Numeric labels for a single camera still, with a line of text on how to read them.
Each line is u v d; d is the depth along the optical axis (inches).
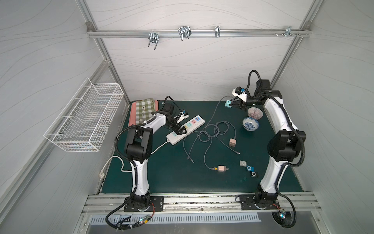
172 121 33.3
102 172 33.9
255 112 43.8
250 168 33.2
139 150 21.3
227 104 33.3
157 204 29.1
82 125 26.7
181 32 29.9
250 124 41.1
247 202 28.9
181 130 35.0
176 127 34.6
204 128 38.4
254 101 28.9
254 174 32.4
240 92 28.3
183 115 35.1
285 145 20.3
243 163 34.2
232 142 37.8
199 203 29.5
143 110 45.2
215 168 33.1
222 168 32.3
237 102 30.7
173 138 37.7
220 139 38.8
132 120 43.3
